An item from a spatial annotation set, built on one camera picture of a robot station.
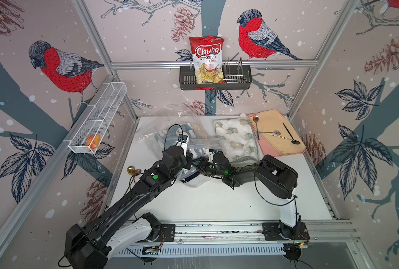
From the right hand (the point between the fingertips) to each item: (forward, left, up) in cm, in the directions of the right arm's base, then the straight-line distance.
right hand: (191, 164), depth 87 cm
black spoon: (+23, -64, -7) cm, 68 cm away
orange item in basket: (-6, +36, +27) cm, 46 cm away
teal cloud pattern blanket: (+23, -1, -3) cm, 23 cm away
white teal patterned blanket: (+21, -26, -3) cm, 34 cm away
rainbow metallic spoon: (+42, -42, -7) cm, 60 cm away
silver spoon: (+31, -55, -8) cm, 64 cm away
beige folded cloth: (+42, -54, -8) cm, 69 cm away
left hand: (0, -1, +16) cm, 16 cm away
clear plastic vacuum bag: (+46, +9, -6) cm, 47 cm away
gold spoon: (-2, +34, -6) cm, 35 cm away
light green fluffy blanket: (+4, -29, -2) cm, 29 cm away
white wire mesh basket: (+12, +45, +24) cm, 52 cm away
